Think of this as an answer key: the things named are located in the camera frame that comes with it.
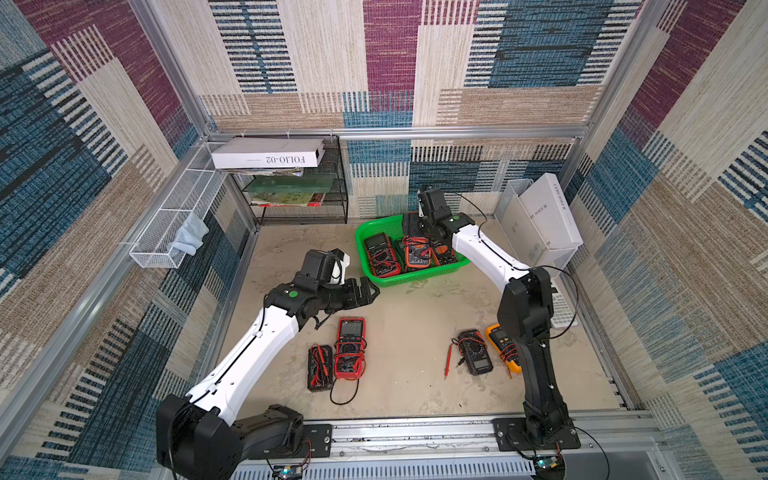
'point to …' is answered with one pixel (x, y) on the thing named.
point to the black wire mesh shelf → (335, 208)
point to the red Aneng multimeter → (381, 255)
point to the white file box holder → (538, 224)
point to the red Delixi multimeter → (349, 348)
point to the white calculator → (562, 313)
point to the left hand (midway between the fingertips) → (366, 292)
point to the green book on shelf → (290, 190)
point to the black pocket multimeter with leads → (320, 368)
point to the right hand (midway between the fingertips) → (412, 218)
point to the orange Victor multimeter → (417, 251)
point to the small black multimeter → (474, 350)
